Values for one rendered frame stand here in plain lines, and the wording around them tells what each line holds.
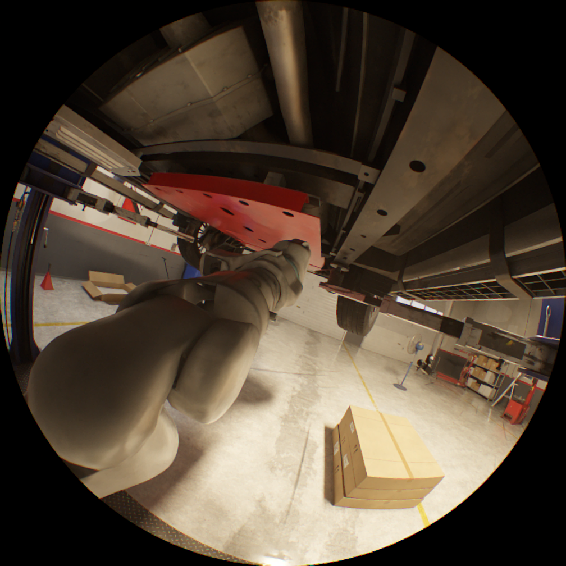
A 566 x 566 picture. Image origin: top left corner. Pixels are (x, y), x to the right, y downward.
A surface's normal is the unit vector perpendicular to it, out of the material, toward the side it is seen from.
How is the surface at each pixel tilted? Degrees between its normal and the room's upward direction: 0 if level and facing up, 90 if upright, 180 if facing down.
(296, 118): 153
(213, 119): 166
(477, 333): 90
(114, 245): 90
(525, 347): 90
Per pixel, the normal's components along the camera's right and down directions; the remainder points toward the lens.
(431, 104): -0.36, 0.93
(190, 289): 0.41, 0.44
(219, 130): -0.12, 0.99
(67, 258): 0.92, 0.34
